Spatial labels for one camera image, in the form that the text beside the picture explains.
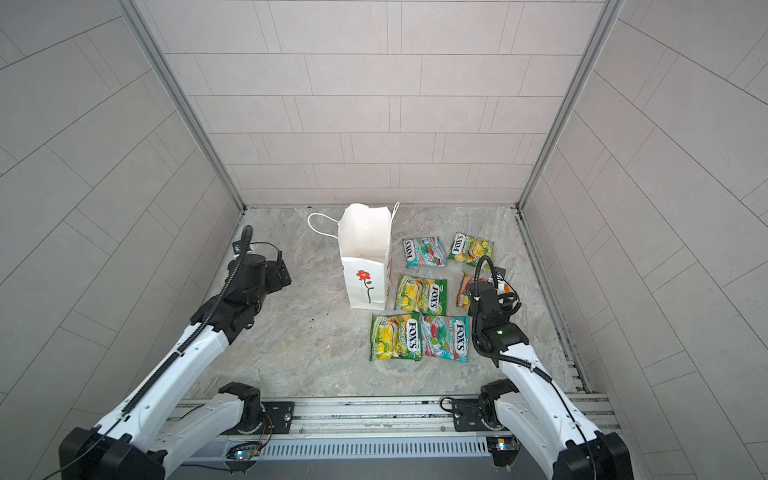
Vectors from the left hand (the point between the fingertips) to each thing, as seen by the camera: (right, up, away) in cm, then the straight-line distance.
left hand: (276, 264), depth 80 cm
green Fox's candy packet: (+40, -11, +10) cm, 42 cm away
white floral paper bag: (+22, +7, +15) cm, 27 cm away
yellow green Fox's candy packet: (+57, +3, +20) cm, 60 cm away
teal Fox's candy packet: (+42, +2, +20) cm, 46 cm away
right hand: (+58, -9, +4) cm, 59 cm away
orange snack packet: (+53, -10, +11) cm, 55 cm away
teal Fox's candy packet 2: (+46, -21, +3) cm, 51 cm away
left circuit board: (-1, -39, -16) cm, 42 cm away
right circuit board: (+58, -42, -12) cm, 72 cm away
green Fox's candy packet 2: (+32, -20, +2) cm, 38 cm away
